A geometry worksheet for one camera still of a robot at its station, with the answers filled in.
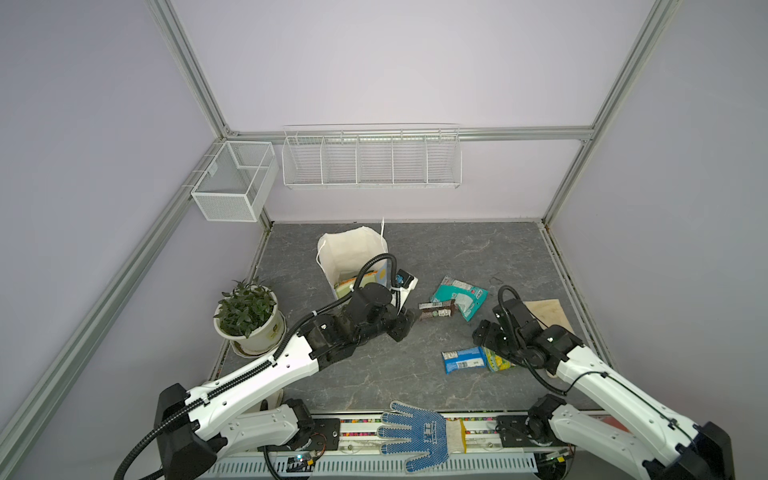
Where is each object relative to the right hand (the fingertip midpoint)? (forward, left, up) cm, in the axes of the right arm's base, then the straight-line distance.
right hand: (485, 340), depth 80 cm
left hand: (+1, +20, +15) cm, 25 cm away
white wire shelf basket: (+62, +31, +17) cm, 71 cm away
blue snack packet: (-2, +5, -8) cm, 9 cm away
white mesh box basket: (+50, +79, +16) cm, 95 cm away
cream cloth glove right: (+13, -25, -9) cm, 30 cm away
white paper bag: (+23, +39, +10) cm, 46 cm away
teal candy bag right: (+16, +1, -4) cm, 16 cm away
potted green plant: (+2, +62, +9) cm, 62 cm away
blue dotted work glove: (-20, +16, -9) cm, 27 cm away
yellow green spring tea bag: (-4, -4, -6) cm, 8 cm away
